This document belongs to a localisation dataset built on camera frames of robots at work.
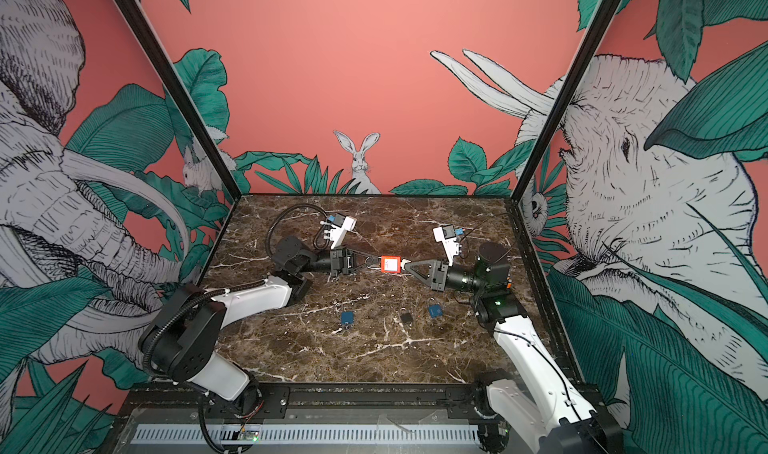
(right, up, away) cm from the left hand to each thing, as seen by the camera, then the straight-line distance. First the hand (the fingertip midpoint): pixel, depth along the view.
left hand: (375, 263), depth 67 cm
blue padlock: (-10, -19, +22) cm, 31 cm away
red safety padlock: (+4, 0, +1) cm, 4 cm away
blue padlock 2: (+17, -18, +24) cm, 34 cm away
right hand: (+7, -1, -1) cm, 7 cm away
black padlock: (+8, -19, +22) cm, 30 cm away
